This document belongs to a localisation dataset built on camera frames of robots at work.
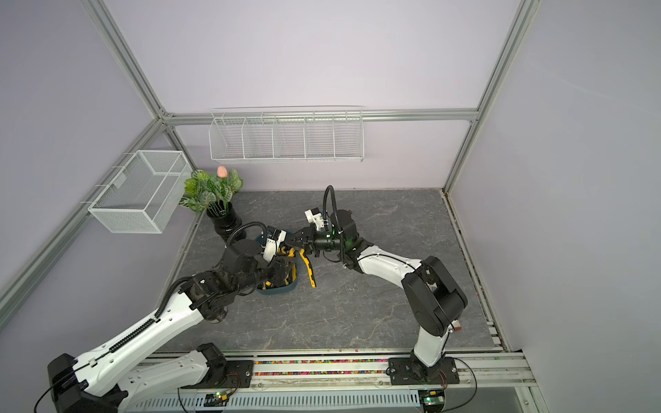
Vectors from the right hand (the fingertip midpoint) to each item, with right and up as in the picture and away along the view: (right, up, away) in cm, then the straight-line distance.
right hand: (282, 240), depth 74 cm
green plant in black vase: (-27, +15, +13) cm, 34 cm away
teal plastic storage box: (-1, -18, +17) cm, 25 cm away
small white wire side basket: (-48, +15, +11) cm, 51 cm away
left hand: (+3, -6, -1) cm, 6 cm away
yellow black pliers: (+8, -7, -5) cm, 12 cm away
